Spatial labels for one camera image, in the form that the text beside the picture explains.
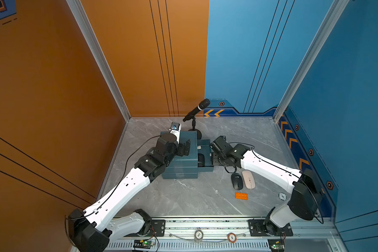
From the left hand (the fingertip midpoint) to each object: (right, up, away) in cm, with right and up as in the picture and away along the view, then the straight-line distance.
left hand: (181, 136), depth 75 cm
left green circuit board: (-15, -48, -4) cm, 51 cm away
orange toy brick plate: (+31, -32, +8) cm, 45 cm away
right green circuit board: (+44, -50, -4) cm, 67 cm away
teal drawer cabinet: (+1, -15, +3) cm, 16 cm away
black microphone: (+11, +17, +9) cm, 23 cm away
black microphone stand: (+10, +1, +37) cm, 38 cm away
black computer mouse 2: (+30, -26, +12) cm, 41 cm away
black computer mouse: (+10, -14, +11) cm, 20 cm away
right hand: (+18, -13, +9) cm, 24 cm away
